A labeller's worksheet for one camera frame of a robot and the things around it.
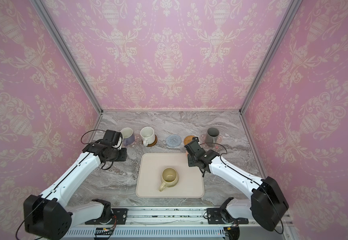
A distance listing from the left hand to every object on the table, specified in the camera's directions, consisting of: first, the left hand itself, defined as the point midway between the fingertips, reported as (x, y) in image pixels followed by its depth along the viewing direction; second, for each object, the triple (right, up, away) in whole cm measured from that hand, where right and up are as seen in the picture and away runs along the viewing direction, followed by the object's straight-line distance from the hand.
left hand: (124, 155), depth 82 cm
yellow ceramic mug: (+25, -13, +4) cm, 28 cm away
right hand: (+39, -2, +3) cm, 39 cm away
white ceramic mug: (+9, +11, +19) cm, 24 cm away
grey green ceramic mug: (+51, +10, +10) cm, 53 cm away
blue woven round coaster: (+27, +6, +21) cm, 34 cm away
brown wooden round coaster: (+13, +4, +18) cm, 23 cm away
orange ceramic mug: (+34, +2, -6) cm, 35 cm away
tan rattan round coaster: (+37, +7, +22) cm, 43 cm away
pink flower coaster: (+57, +2, +18) cm, 60 cm away
